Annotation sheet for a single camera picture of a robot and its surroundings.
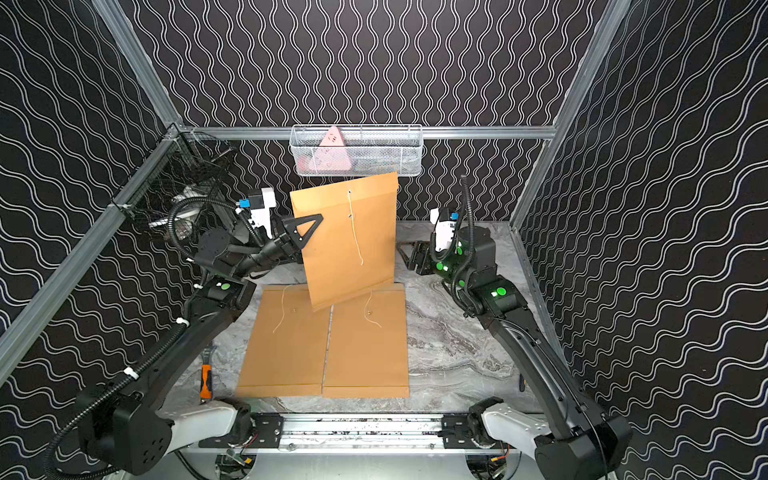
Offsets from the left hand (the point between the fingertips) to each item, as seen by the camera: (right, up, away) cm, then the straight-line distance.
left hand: (318, 212), depth 60 cm
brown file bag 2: (-16, -37, +28) cm, 49 cm away
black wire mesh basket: (-52, +18, +39) cm, 68 cm away
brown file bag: (+8, -36, +31) cm, 48 cm away
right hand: (+18, -6, +9) cm, 21 cm away
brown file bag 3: (+5, -8, +12) cm, 16 cm away
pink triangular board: (-3, +22, +30) cm, 37 cm away
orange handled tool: (-34, -44, +20) cm, 59 cm away
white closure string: (+7, -26, +37) cm, 46 cm away
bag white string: (-20, -26, +37) cm, 50 cm away
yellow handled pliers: (+51, -44, +21) cm, 70 cm away
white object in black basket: (-38, +2, +16) cm, 42 cm away
